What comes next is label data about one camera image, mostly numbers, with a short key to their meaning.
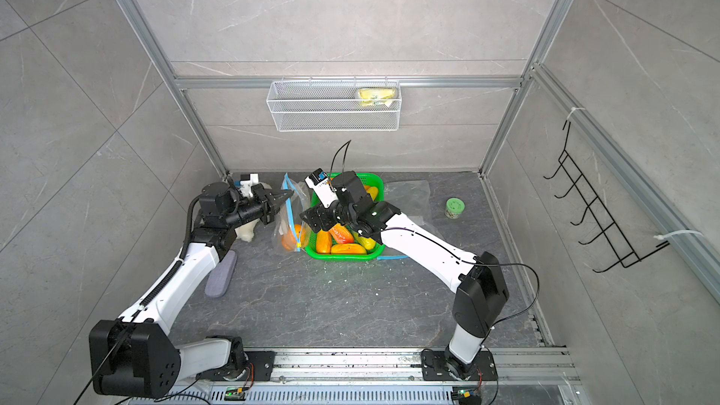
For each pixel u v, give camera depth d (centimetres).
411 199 108
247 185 73
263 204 69
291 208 73
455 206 103
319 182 65
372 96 85
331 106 101
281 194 75
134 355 39
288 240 86
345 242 93
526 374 75
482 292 43
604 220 65
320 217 66
